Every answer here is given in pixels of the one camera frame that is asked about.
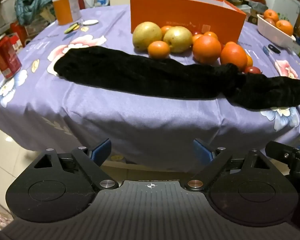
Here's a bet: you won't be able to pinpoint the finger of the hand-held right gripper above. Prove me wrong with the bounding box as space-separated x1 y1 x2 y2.
265 141 300 178

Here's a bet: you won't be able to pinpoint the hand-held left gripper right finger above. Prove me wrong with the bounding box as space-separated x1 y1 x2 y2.
186 138 272 191

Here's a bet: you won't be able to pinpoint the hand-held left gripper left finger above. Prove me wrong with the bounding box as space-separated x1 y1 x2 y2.
34 138 120 191

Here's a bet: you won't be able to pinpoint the small red apple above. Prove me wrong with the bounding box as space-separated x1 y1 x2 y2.
244 66 262 75

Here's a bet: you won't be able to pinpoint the large orange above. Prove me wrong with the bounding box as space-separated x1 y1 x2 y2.
192 35 222 64
220 41 248 72

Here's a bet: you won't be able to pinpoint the yellow pear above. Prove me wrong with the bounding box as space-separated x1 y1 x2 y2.
133 21 163 51
163 26 193 53

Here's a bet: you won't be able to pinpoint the orange cardboard box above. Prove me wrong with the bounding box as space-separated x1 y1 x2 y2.
130 0 247 43

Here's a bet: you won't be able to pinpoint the purple floral tablecloth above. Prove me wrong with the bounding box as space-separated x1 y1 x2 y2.
0 4 300 173

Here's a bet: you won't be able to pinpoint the black knitted scarf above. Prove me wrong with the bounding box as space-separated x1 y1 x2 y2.
54 46 300 110

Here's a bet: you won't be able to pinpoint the white bowl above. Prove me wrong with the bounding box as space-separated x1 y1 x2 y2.
257 14 297 47

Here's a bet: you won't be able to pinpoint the green yellow clip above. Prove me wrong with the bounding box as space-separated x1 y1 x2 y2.
64 23 81 34

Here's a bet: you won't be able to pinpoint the red soda can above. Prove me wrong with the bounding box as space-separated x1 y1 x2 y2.
0 34 22 79

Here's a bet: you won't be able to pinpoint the red carton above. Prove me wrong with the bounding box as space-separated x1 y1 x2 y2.
10 22 25 48

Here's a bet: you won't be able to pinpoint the orange white canister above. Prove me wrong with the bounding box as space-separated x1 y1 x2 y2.
52 0 82 26

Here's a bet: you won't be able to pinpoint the white chest freezer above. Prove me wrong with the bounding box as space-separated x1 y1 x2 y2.
272 0 300 25

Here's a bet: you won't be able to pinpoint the blue puffer jacket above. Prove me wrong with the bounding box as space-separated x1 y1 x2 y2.
15 0 65 25

